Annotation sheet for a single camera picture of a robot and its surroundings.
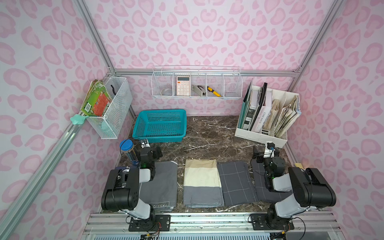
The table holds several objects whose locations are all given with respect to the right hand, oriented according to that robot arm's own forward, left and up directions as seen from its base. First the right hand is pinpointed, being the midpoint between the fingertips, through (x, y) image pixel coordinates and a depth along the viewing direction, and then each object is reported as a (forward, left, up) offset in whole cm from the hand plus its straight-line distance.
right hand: (262, 144), depth 90 cm
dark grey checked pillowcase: (-22, +16, -9) cm, 29 cm away
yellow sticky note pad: (-6, -26, -14) cm, 30 cm away
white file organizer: (+7, -5, -2) cm, 9 cm away
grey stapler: (+31, +39, +17) cm, 53 cm away
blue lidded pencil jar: (-9, +75, +13) cm, 76 cm away
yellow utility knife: (+32, +31, +17) cm, 47 cm away
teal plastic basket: (+22, +68, -9) cm, 72 cm away
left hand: (0, +70, -2) cm, 70 cm away
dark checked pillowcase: (-26, +3, -9) cm, 28 cm away
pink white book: (+17, -3, +10) cm, 20 cm away
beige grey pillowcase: (-21, +36, -10) cm, 43 cm away
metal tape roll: (+28, +59, +18) cm, 68 cm away
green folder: (+17, +11, +15) cm, 25 cm away
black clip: (+22, +89, +23) cm, 94 cm away
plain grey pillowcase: (-26, +58, -8) cm, 64 cm away
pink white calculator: (+31, +48, +21) cm, 61 cm away
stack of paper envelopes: (+15, -13, +6) cm, 21 cm away
